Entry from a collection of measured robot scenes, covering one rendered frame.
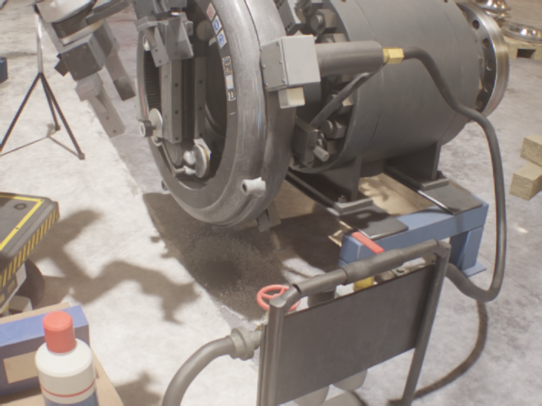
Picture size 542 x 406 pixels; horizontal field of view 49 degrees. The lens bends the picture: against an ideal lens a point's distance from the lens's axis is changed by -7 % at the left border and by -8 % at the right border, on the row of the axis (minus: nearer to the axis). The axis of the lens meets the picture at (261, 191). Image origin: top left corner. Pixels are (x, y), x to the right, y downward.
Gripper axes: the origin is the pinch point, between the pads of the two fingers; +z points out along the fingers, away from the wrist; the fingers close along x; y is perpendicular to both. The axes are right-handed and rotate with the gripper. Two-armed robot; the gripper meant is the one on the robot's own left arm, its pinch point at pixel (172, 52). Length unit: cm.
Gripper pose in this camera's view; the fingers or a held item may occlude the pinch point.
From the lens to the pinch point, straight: 135.3
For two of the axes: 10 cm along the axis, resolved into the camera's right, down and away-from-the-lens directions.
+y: 9.1, -2.3, -3.4
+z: 3.1, 9.3, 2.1
